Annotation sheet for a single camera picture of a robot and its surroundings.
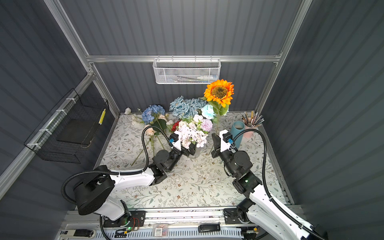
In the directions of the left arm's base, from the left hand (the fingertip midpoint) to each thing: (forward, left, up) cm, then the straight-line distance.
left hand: (190, 137), depth 73 cm
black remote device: (-35, -9, -26) cm, 44 cm away
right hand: (-3, -13, +6) cm, 14 cm away
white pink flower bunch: (0, -2, +6) cm, 6 cm away
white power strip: (-37, +56, -24) cm, 71 cm away
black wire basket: (+6, +60, +2) cm, 60 cm away
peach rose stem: (+19, +28, -19) cm, 38 cm away
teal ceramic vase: (+12, -27, -7) cm, 31 cm away
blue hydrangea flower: (+29, +31, -16) cm, 46 cm away
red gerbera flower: (+21, +12, -17) cm, 30 cm away
